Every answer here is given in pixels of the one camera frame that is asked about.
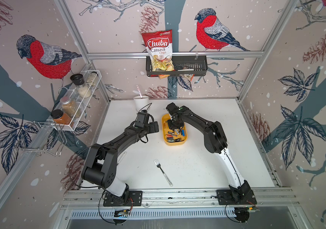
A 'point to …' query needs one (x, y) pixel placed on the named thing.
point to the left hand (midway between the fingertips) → (155, 123)
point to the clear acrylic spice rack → (75, 99)
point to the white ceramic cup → (141, 103)
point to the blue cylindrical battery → (183, 132)
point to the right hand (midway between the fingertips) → (170, 127)
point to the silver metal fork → (158, 164)
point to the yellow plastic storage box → (172, 137)
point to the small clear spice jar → (91, 79)
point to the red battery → (171, 135)
